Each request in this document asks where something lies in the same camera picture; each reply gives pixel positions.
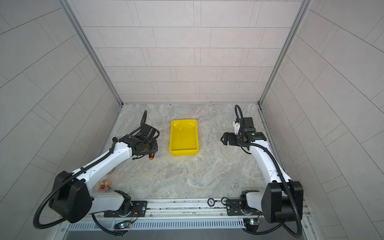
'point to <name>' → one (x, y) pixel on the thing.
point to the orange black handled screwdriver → (151, 156)
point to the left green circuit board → (125, 224)
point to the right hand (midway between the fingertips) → (229, 138)
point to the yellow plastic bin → (183, 138)
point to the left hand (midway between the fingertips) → (159, 146)
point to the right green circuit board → (251, 221)
